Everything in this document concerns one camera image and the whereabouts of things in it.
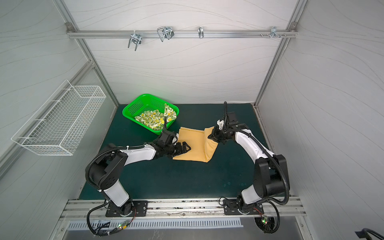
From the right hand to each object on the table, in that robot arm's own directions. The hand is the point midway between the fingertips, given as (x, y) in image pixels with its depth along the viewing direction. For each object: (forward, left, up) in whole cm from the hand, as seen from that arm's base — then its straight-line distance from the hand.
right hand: (210, 133), depth 86 cm
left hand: (-6, +13, -10) cm, 17 cm away
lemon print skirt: (+12, +37, -4) cm, 39 cm away
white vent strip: (-43, +18, -14) cm, 49 cm away
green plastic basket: (+33, +49, -8) cm, 60 cm away
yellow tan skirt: (-3, +4, -12) cm, 13 cm away
